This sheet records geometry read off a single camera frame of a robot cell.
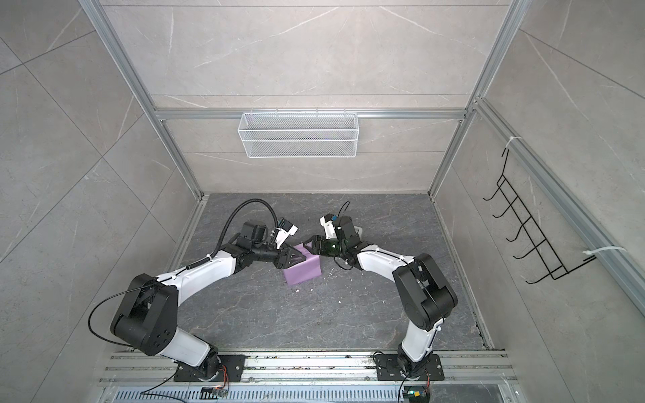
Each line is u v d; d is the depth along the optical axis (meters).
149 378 0.71
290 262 0.76
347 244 0.72
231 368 0.73
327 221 0.84
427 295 0.47
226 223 0.66
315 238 0.80
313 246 0.80
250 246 0.70
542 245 0.63
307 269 0.88
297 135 1.01
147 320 0.44
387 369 0.73
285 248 0.76
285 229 0.76
